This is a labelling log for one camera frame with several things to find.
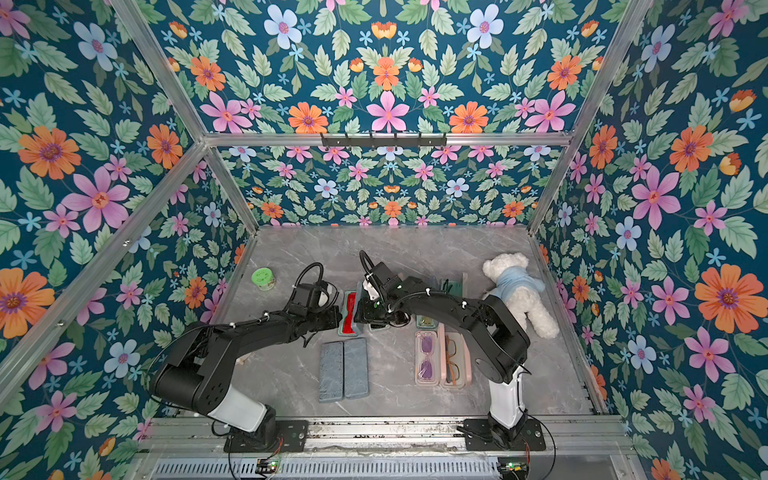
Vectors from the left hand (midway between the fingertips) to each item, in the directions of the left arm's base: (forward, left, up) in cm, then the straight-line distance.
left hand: (346, 313), depth 94 cm
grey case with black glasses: (-5, -10, -1) cm, 11 cm away
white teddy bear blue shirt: (+1, -55, +8) cm, 55 cm away
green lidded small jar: (+14, +28, +3) cm, 31 cm away
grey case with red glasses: (-7, -4, +5) cm, 9 cm away
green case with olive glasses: (-5, -25, 0) cm, 26 cm away
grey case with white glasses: (-18, +3, 0) cm, 19 cm away
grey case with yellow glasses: (-18, -4, +1) cm, 18 cm away
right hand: (-4, -7, +7) cm, 10 cm away
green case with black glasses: (+3, -36, +6) cm, 37 cm away
